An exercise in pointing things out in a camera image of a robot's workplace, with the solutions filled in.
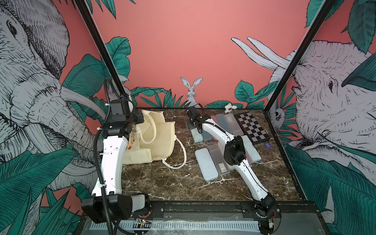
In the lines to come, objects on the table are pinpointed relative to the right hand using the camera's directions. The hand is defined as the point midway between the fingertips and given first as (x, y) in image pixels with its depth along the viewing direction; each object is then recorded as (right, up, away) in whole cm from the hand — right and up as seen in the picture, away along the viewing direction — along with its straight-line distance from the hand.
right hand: (191, 120), depth 104 cm
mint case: (+4, -11, -4) cm, 13 cm away
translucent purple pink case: (+10, -27, -14) cm, 32 cm away
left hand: (-27, +5, -30) cm, 41 cm away
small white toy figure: (+30, +11, +13) cm, 35 cm away
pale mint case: (+40, -19, -8) cm, 45 cm away
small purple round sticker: (+54, -18, -3) cm, 57 cm away
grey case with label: (+18, -27, -16) cm, 36 cm away
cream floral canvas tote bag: (-23, -11, -22) cm, 33 cm away
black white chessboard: (+44, -5, +3) cm, 44 cm away
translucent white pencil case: (+33, -7, +1) cm, 34 cm away
